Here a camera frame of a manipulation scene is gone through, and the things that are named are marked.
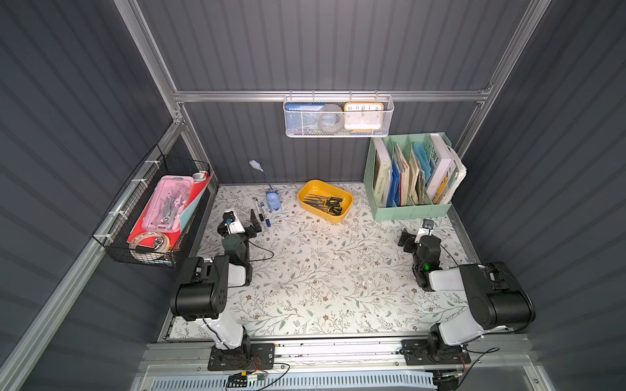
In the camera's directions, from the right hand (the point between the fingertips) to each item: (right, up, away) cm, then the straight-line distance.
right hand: (424, 231), depth 92 cm
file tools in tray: (-36, +10, +17) cm, 42 cm away
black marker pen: (-67, +6, +16) cm, 69 cm away
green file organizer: (-5, +22, +3) cm, 22 cm away
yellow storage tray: (-39, +18, +23) cm, 48 cm away
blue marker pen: (-63, +3, +14) cm, 65 cm away
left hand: (-70, +7, -4) cm, 71 cm away
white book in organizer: (+10, +24, +5) cm, 26 cm away
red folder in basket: (-82, +1, -24) cm, 86 cm away
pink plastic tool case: (-87, +14, -17) cm, 89 cm away
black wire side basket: (-87, -2, -26) cm, 91 cm away
